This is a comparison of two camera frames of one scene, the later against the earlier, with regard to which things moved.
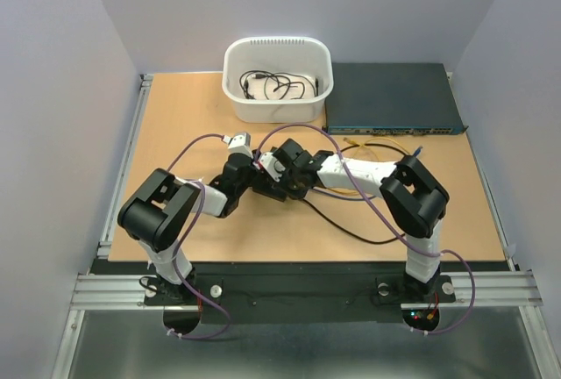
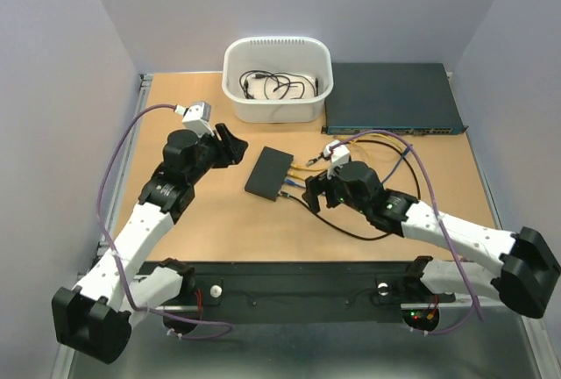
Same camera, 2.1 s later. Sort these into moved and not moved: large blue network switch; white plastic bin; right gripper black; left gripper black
Moved: right gripper black; left gripper black
Not moved: large blue network switch; white plastic bin
